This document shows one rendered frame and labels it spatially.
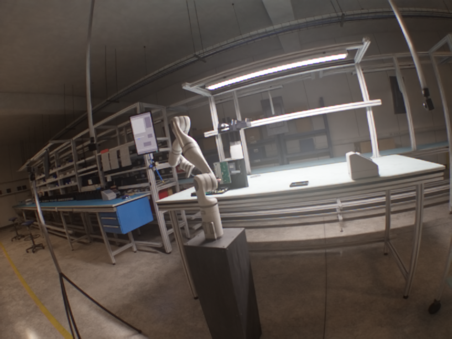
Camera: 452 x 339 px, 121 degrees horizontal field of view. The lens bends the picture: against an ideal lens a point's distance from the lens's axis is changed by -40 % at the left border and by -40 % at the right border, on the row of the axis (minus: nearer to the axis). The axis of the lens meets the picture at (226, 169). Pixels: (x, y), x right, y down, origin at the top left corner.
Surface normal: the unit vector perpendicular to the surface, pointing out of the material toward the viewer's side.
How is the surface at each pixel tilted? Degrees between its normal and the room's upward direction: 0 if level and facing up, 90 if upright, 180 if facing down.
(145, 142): 101
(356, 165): 90
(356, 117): 90
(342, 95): 90
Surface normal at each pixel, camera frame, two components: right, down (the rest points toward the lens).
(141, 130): 0.06, 0.25
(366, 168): -0.40, 0.14
